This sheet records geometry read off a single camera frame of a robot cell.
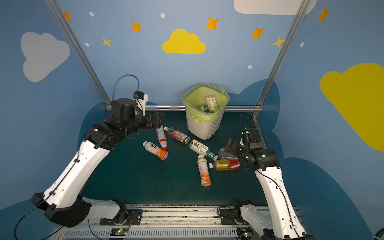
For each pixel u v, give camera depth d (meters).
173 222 0.73
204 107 1.05
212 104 0.97
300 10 0.71
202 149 0.96
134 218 0.75
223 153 0.93
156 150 0.95
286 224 0.37
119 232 0.71
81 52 0.84
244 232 0.71
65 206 0.39
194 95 0.96
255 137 0.51
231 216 0.74
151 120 0.56
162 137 1.02
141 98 0.55
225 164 0.87
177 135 1.01
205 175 0.84
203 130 0.97
